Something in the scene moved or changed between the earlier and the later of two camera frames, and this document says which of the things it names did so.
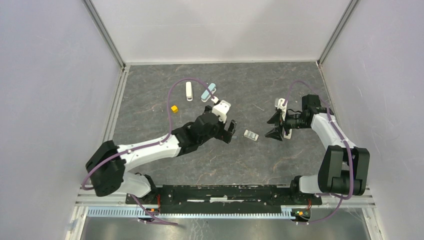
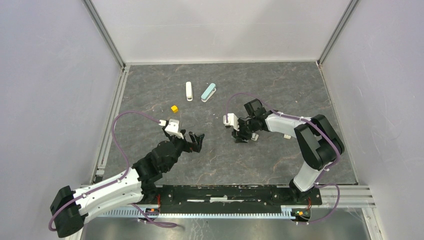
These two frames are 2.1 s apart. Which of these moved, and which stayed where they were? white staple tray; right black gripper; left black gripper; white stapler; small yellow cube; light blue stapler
Moved: left black gripper; right black gripper
Stayed: small yellow cube; white staple tray; white stapler; light blue stapler
